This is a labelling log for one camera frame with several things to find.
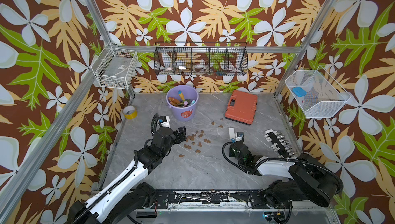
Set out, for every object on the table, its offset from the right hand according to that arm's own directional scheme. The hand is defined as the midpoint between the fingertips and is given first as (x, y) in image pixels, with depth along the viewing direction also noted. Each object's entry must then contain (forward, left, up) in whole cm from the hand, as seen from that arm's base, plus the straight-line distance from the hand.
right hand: (230, 144), depth 92 cm
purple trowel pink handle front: (+20, +27, +15) cm, 37 cm away
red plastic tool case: (+28, -11, +2) cm, 30 cm away
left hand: (0, +29, +18) cm, 35 cm away
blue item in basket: (+21, -39, +24) cm, 50 cm away
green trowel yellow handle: (+25, +30, +18) cm, 43 cm away
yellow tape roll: (+26, +69, -2) cm, 74 cm away
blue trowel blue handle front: (+21, +23, +15) cm, 34 cm away
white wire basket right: (+16, -46, +26) cm, 55 cm away
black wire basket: (+46, +17, +30) cm, 57 cm away
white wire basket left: (+30, +66, +34) cm, 80 cm away
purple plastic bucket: (+26, +30, +11) cm, 42 cm away
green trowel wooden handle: (+25, +34, +12) cm, 44 cm away
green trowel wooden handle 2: (+25, +35, +9) cm, 43 cm away
